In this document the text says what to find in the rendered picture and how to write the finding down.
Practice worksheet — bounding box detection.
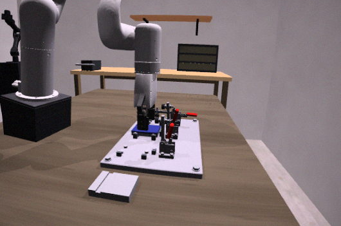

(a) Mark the blue rectangular block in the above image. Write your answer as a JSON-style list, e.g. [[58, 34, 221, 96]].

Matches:
[[131, 125, 161, 138]]

